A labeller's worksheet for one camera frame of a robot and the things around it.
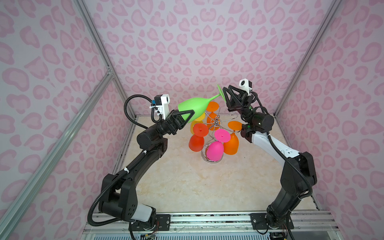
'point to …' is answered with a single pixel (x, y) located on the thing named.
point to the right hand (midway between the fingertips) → (227, 93)
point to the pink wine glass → (215, 149)
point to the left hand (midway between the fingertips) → (194, 115)
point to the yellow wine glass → (199, 120)
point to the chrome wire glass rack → (225, 117)
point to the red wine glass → (196, 141)
